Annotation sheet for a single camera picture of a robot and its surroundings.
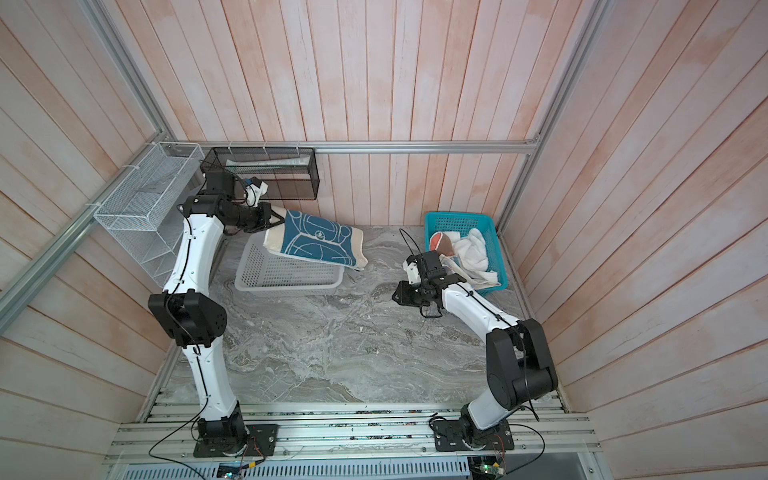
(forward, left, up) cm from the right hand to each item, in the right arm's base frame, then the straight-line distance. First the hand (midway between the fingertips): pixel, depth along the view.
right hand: (397, 295), depth 90 cm
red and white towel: (+25, -17, -3) cm, 30 cm away
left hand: (+13, +33, +18) cm, 40 cm away
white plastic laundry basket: (+14, +49, -8) cm, 51 cm away
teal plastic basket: (+36, -19, -3) cm, 41 cm away
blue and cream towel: (+15, +25, +10) cm, 31 cm away
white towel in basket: (+20, -28, -6) cm, 35 cm away
